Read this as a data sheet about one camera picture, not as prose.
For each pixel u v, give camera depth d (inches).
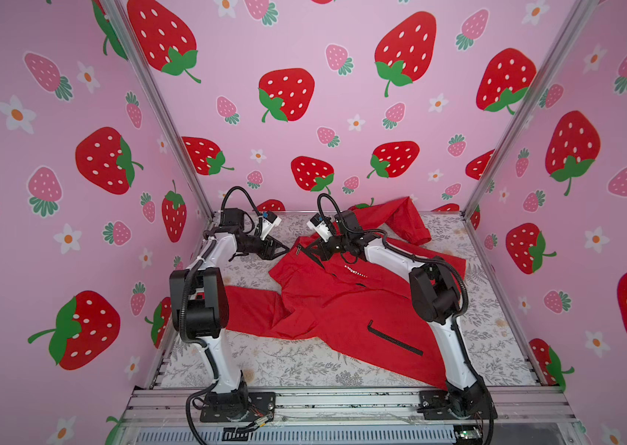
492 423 26.5
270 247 32.8
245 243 31.5
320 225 33.8
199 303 20.3
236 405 26.1
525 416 28.8
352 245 30.7
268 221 32.8
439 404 29.1
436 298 22.9
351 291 36.9
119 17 27.0
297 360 32.4
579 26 27.6
